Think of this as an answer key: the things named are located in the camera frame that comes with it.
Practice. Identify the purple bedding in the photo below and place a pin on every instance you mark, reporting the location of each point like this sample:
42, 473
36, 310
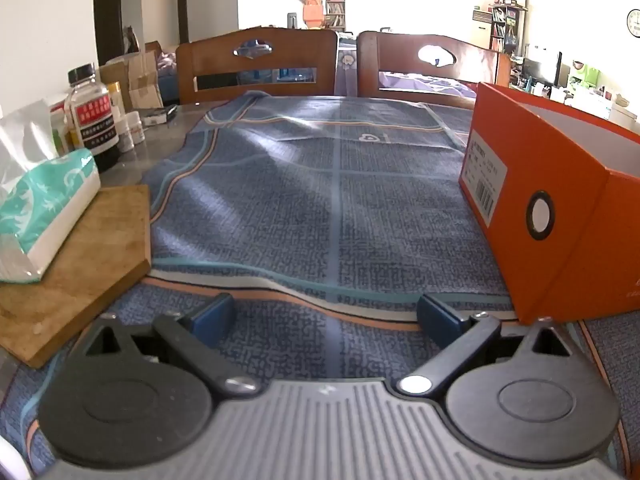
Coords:
425, 82

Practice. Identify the brown cardboard box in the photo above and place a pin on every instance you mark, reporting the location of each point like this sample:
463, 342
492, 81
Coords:
140, 77

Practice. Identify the yellow lid can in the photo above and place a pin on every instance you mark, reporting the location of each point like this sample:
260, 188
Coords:
114, 97

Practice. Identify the dark glass bottle black cap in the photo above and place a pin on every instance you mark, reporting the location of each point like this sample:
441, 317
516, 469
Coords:
92, 120

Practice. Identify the black television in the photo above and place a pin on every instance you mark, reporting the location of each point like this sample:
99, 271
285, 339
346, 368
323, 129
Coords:
542, 67

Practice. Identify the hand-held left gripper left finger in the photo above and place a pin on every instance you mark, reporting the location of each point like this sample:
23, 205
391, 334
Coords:
212, 317

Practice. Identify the teal tissue pack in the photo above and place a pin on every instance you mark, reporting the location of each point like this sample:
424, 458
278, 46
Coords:
45, 195

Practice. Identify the round wall clock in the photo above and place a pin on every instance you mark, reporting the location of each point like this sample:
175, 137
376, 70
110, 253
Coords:
634, 22

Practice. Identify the green box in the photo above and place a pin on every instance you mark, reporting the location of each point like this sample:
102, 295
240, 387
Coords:
585, 75

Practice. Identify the orange paper bag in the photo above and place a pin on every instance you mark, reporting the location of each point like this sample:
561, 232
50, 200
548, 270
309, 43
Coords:
312, 14

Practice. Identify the small white jar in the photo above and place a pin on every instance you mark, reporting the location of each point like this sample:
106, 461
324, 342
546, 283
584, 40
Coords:
126, 135
135, 127

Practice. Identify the wooden chair narrow cutout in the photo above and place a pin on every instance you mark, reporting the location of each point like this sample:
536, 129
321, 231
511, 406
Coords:
210, 60

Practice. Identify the wooden chair fan cutout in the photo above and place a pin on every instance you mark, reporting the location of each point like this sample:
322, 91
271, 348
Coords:
395, 60

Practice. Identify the white standing air conditioner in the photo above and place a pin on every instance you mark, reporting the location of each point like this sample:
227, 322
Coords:
481, 27

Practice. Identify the tall cluttered bookshelf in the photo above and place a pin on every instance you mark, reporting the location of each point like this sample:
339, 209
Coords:
505, 27

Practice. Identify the wooden cutting board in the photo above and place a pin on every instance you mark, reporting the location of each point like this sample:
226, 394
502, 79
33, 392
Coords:
100, 260

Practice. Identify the orange cardboard box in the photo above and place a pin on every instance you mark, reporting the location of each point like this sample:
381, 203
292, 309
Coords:
550, 160

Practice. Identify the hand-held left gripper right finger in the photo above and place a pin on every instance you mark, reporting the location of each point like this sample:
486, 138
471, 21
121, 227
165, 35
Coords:
440, 320

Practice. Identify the blue patterned tablecloth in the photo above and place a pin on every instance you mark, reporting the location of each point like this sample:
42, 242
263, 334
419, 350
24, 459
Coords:
300, 210

